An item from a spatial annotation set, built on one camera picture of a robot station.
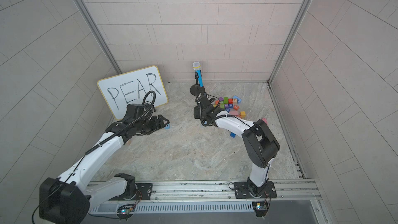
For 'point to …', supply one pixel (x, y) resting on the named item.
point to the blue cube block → (232, 135)
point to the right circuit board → (260, 207)
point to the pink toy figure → (265, 120)
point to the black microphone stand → (196, 89)
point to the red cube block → (230, 101)
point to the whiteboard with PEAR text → (119, 90)
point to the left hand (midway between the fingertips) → (168, 122)
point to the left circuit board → (125, 211)
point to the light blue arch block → (239, 100)
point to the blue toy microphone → (196, 66)
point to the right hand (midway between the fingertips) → (196, 110)
